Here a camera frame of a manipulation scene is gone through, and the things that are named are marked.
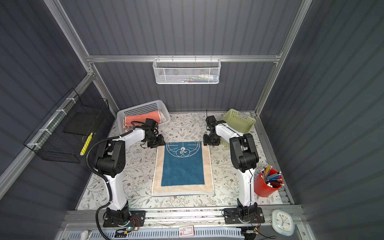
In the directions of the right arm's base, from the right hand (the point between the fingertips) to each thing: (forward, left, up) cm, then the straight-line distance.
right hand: (209, 144), depth 100 cm
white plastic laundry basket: (+32, +40, +7) cm, 52 cm away
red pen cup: (-29, -26, +11) cm, 41 cm away
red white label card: (-48, +14, 0) cm, 50 cm away
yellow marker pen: (-17, +60, +28) cm, 68 cm away
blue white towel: (-17, +17, 0) cm, 24 cm away
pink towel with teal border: (+5, +45, +20) cm, 50 cm away
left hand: (0, +33, +1) cm, 33 cm away
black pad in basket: (-5, +68, +29) cm, 75 cm away
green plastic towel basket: (+21, -23, 0) cm, 31 cm away
